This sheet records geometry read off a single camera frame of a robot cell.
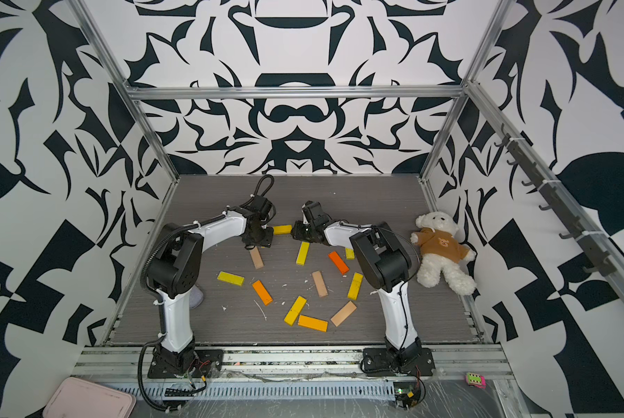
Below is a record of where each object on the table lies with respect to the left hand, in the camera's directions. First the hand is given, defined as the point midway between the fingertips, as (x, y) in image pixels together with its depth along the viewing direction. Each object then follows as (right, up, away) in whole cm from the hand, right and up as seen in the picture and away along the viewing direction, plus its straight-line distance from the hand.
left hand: (263, 236), depth 100 cm
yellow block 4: (+33, -15, -13) cm, 38 cm away
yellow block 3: (+32, -6, -3) cm, 33 cm away
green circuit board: (+44, -39, -29) cm, 65 cm away
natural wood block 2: (+21, -15, -10) cm, 28 cm away
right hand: (+11, +3, +1) cm, 11 cm away
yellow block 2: (+15, -6, -3) cm, 17 cm away
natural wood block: (-1, -7, -6) cm, 9 cm away
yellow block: (-9, -13, -11) cm, 19 cm away
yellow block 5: (+13, -21, -16) cm, 30 cm away
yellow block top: (+8, +3, 0) cm, 8 cm away
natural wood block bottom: (+28, -22, -17) cm, 40 cm away
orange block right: (+29, -10, -6) cm, 31 cm away
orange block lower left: (+2, -18, -13) cm, 22 cm away
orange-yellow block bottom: (+19, -25, -18) cm, 36 cm away
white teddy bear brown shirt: (+62, -5, -10) cm, 63 cm away
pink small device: (+61, -34, -30) cm, 76 cm away
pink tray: (-43, -38, -31) cm, 65 cm away
